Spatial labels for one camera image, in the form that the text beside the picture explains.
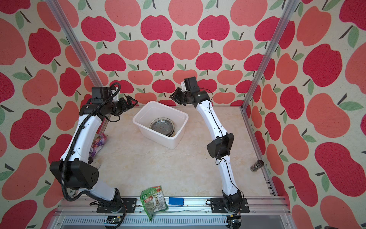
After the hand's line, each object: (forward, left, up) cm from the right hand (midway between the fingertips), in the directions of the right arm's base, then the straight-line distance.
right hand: (170, 98), depth 84 cm
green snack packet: (-49, +4, -29) cm, 57 cm away
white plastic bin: (-2, +21, -18) cm, 28 cm away
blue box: (-48, -10, -32) cm, 58 cm away
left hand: (-9, +19, +1) cm, 21 cm away
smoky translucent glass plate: (-1, +7, -26) cm, 27 cm away
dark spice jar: (-27, -53, -23) cm, 64 cm away
